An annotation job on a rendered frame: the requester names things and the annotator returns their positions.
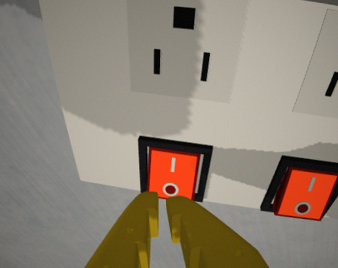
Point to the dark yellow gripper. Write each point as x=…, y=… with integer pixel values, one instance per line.
x=206, y=241

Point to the white power strip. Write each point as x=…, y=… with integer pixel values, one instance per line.
x=227, y=101

